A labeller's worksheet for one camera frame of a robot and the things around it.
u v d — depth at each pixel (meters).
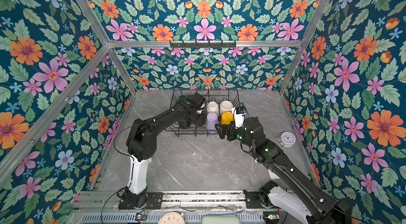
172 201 0.75
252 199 0.73
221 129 0.63
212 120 0.86
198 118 0.84
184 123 0.95
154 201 0.74
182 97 0.99
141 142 0.53
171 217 0.68
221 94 1.18
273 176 0.81
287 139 0.91
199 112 0.86
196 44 0.91
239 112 0.62
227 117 0.90
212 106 0.93
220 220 0.67
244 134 0.57
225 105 0.99
